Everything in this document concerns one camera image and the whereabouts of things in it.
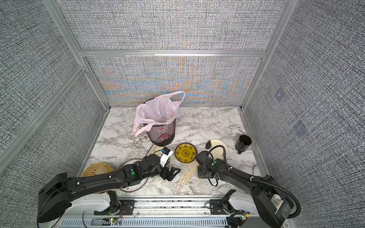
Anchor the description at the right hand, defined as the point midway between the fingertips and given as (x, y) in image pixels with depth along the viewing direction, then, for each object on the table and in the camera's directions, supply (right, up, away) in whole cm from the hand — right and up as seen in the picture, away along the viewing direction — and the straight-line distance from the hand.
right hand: (201, 169), depth 86 cm
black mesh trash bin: (-27, +24, -2) cm, 36 cm away
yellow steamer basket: (-62, +1, -3) cm, 62 cm away
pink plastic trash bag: (-27, +37, +7) cm, 46 cm away
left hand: (-14, +5, -10) cm, 18 cm away
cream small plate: (-23, +14, -17) cm, 32 cm away
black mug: (+28, +15, +6) cm, 32 cm away
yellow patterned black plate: (-9, +9, +9) cm, 15 cm away
